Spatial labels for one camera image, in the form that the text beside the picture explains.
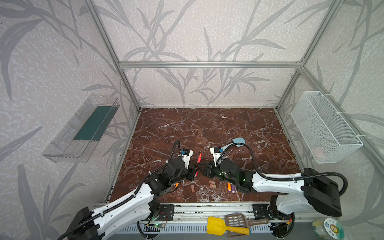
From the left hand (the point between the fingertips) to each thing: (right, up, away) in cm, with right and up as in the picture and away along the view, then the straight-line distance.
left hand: (201, 163), depth 77 cm
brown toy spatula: (+19, -26, -5) cm, 33 cm away
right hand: (-1, +2, -1) cm, 3 cm away
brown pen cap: (-5, -14, +4) cm, 15 cm away
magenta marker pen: (-1, +1, +1) cm, 2 cm away
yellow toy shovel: (+8, -28, -6) cm, 30 cm away
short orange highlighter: (-14, -14, +5) cm, 20 cm away
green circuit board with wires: (-22, -28, -6) cm, 36 cm away
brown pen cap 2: (+6, -14, +5) cm, 16 cm away
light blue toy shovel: (+24, +9, +23) cm, 34 cm away
